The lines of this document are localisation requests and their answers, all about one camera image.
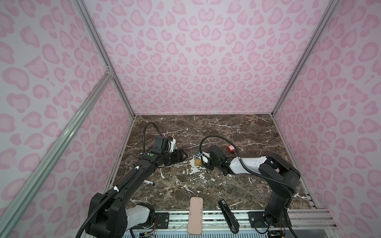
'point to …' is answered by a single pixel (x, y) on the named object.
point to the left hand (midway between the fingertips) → (184, 154)
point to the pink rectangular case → (195, 215)
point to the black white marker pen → (149, 182)
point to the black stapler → (231, 220)
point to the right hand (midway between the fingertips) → (204, 155)
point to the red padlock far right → (231, 148)
